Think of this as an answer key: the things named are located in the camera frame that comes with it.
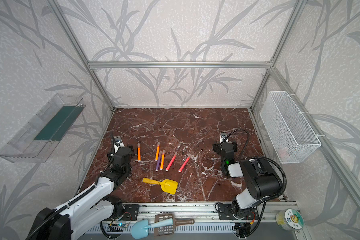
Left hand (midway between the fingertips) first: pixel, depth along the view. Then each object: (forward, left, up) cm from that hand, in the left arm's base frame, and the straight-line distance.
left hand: (123, 141), depth 84 cm
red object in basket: (-10, -84, +6) cm, 85 cm away
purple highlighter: (-6, -19, -14) cm, 24 cm away
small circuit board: (-38, -6, -13) cm, 41 cm away
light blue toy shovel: (-40, -15, -12) cm, 44 cm away
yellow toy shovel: (-20, -26, -13) cm, 36 cm away
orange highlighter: (-9, -21, -14) cm, 26 cm away
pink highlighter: (-6, -26, -14) cm, 31 cm away
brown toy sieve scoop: (-40, -28, -13) cm, 51 cm away
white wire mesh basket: (-9, -80, +22) cm, 83 cm away
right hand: (+9, -61, -6) cm, 62 cm away
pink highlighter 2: (-10, -33, -14) cm, 37 cm away
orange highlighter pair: (+1, -17, -14) cm, 22 cm away
